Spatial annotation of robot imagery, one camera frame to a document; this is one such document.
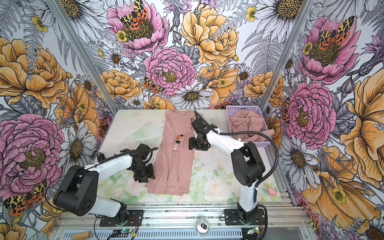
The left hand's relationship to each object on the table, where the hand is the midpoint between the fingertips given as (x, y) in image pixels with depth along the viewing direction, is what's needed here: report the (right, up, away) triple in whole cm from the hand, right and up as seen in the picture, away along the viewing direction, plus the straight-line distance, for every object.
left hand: (150, 183), depth 84 cm
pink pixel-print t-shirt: (+12, +10, +9) cm, 18 cm away
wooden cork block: (-26, -17, -17) cm, 35 cm away
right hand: (+24, +16, +5) cm, 30 cm away
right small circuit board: (+51, -18, -13) cm, 56 cm away
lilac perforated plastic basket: (+51, +44, +31) cm, 75 cm away
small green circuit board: (-7, -17, -13) cm, 23 cm away
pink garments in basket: (+61, +35, +23) cm, 74 cm away
